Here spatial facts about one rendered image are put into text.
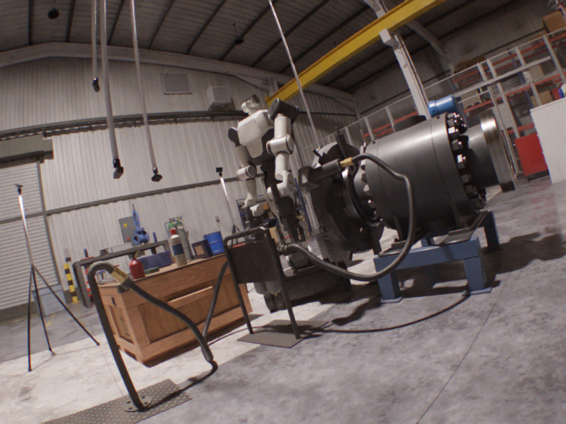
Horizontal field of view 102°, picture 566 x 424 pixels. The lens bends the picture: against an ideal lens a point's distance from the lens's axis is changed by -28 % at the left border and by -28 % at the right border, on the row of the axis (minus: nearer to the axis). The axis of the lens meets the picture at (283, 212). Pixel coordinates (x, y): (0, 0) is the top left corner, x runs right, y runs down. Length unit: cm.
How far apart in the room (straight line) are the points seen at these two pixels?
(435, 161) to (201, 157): 1013
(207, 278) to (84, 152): 871
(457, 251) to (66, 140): 1015
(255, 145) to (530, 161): 591
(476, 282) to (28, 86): 1156
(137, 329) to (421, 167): 168
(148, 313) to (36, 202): 830
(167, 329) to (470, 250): 160
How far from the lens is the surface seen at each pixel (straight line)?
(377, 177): 172
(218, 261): 200
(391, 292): 171
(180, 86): 1220
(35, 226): 974
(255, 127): 187
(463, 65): 1381
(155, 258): 257
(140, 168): 1038
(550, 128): 531
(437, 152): 160
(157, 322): 183
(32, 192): 996
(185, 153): 1107
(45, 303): 715
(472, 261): 152
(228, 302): 205
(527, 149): 697
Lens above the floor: 55
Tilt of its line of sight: 2 degrees up
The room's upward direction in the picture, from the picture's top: 16 degrees counter-clockwise
